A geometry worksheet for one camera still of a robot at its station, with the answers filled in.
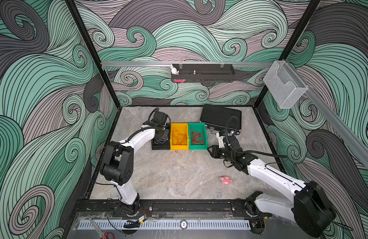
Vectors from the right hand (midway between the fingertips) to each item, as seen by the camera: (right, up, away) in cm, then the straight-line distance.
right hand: (209, 148), depth 84 cm
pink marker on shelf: (-18, +41, +6) cm, 45 cm away
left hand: (-29, +8, +9) cm, 31 cm away
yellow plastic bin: (-15, +11, +20) cm, 28 cm away
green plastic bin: (-6, +11, +17) cm, 21 cm away
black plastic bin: (-27, -1, +11) cm, 29 cm away
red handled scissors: (-52, -36, -18) cm, 66 cm away
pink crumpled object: (+7, -16, -6) cm, 18 cm away
